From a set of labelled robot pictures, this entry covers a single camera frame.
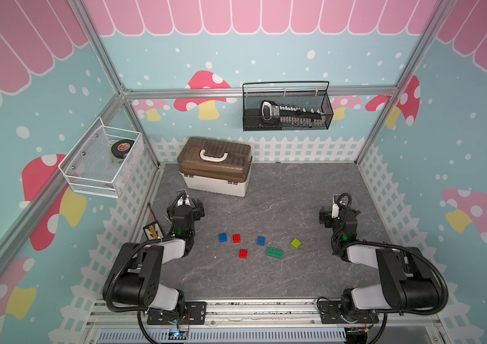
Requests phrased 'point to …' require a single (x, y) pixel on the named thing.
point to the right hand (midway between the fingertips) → (335, 206)
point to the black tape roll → (121, 147)
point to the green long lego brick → (275, 252)
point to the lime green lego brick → (296, 244)
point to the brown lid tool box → (215, 165)
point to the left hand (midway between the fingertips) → (188, 204)
